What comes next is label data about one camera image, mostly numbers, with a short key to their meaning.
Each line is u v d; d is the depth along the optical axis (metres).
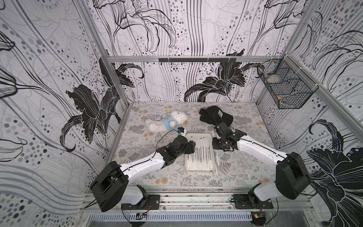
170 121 0.94
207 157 0.88
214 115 1.05
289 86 0.89
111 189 0.41
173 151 0.63
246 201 0.70
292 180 0.42
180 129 0.73
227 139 0.64
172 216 0.70
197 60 0.90
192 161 0.86
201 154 0.90
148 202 0.73
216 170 0.83
